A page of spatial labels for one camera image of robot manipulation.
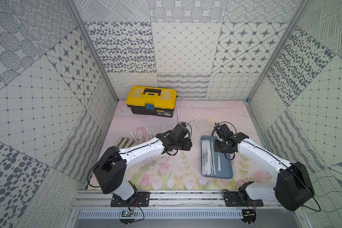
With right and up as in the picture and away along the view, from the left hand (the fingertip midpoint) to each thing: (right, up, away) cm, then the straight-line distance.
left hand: (191, 141), depth 82 cm
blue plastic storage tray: (+15, -15, +4) cm, 21 cm away
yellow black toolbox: (-25, +25, +14) cm, 39 cm away
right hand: (+18, -6, +4) cm, 19 cm away
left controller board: (-34, -35, -10) cm, 50 cm away
